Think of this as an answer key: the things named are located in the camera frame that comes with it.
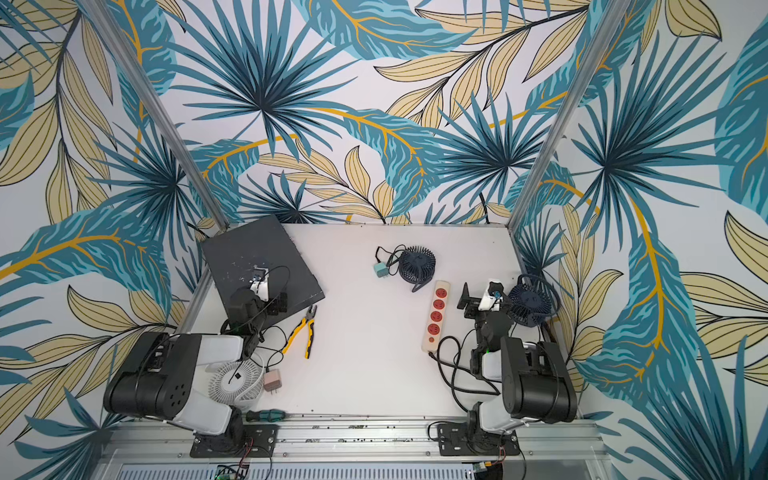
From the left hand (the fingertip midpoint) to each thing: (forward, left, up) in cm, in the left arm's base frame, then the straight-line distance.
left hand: (270, 287), depth 93 cm
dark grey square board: (+17, +19, -6) cm, 26 cm away
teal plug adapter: (+12, -34, -6) cm, 37 cm away
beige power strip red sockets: (-7, -52, -5) cm, 53 cm away
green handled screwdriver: (-35, -7, -5) cm, 36 cm away
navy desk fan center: (+9, -46, +2) cm, 47 cm away
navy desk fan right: (-2, -82, -1) cm, 82 cm away
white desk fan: (-28, +1, -1) cm, 28 cm away
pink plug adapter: (-26, -6, -6) cm, 27 cm away
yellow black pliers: (-8, -13, -6) cm, 16 cm away
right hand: (-1, -59, +6) cm, 60 cm away
